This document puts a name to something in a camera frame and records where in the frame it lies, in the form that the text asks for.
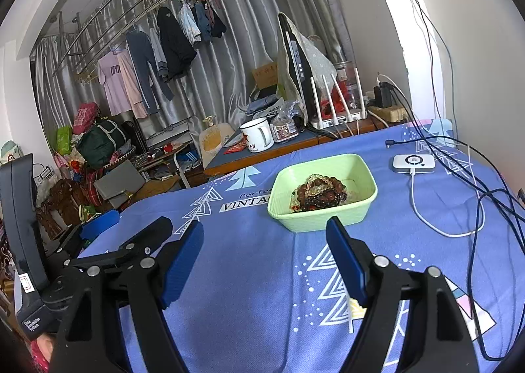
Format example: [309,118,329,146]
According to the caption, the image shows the brown wooden bead bracelet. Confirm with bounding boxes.
[295,175,349,211]

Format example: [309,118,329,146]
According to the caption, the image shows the light green plastic tray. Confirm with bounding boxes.
[267,153,377,232]

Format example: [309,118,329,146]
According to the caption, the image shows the left hand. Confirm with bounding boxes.
[30,333,55,373]

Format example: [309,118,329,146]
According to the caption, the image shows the grey laptop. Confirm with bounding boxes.
[94,160,145,209]

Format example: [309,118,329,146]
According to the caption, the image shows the dark green duffel bag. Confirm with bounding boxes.
[76,120,127,169]

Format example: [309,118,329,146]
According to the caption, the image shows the blue printed bed sheet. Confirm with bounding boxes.
[86,126,524,372]

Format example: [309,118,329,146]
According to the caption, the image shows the wooden desk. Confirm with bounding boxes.
[204,115,386,177]

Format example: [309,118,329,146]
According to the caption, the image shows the beige tote bag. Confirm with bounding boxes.
[199,115,235,168]

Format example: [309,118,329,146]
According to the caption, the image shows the pink red bag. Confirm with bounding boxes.
[73,102,100,135]

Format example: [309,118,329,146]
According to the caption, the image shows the red packet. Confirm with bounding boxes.
[225,140,246,154]

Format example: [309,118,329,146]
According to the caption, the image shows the small white charging device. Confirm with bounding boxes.
[392,153,436,174]

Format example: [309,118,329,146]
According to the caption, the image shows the white enamel mug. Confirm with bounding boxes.
[240,117,274,153]

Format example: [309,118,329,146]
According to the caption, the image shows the white wifi router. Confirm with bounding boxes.
[309,63,368,130]

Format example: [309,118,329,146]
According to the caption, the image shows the pink t-shirt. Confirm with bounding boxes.
[97,52,131,116]

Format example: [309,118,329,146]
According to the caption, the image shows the beige power strip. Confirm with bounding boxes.
[367,105,409,124]

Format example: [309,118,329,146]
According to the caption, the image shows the black power adapter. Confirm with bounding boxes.
[374,81,393,109]

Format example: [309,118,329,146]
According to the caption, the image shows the blue jeans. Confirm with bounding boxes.
[125,30,174,114]

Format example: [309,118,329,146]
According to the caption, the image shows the cardboard box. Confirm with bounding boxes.
[252,62,278,88]

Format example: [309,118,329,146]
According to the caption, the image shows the black t-shirt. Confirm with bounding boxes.
[157,7,197,79]

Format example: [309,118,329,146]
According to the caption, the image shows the cloth covered monitor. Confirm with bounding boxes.
[277,12,336,128]

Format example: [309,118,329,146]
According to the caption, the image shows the grey curtain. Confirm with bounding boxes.
[32,0,346,142]

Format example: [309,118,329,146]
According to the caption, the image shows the white charging cable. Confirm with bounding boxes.
[409,168,487,239]

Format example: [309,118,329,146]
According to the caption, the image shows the black cable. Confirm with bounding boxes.
[385,80,525,362]

